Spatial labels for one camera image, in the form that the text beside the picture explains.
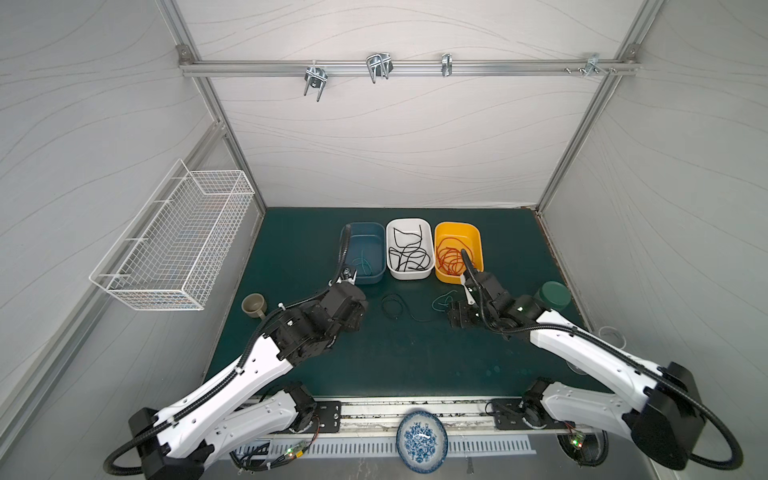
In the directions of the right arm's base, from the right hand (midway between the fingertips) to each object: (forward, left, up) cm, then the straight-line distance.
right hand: (461, 303), depth 82 cm
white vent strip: (-33, +21, -11) cm, 41 cm away
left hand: (-4, +29, +9) cm, 31 cm away
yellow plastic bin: (+32, -7, -6) cm, 33 cm away
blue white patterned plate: (-31, +11, -10) cm, 35 cm away
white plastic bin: (+35, +14, -7) cm, 39 cm away
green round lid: (+6, -28, -3) cm, 29 cm away
